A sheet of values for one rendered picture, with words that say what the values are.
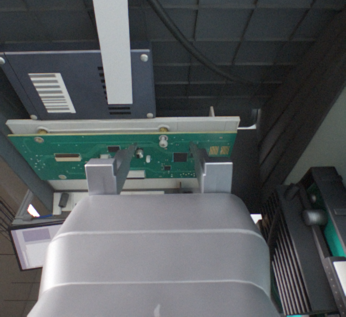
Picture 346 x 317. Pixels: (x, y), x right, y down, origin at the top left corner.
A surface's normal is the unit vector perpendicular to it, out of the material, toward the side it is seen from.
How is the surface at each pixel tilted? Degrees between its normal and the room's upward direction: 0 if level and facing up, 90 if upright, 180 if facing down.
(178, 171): 90
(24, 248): 101
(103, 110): 90
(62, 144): 90
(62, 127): 90
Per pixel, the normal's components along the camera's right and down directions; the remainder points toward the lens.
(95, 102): 0.02, 0.76
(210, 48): 0.02, 0.96
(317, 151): -1.00, 0.01
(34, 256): 0.20, 0.33
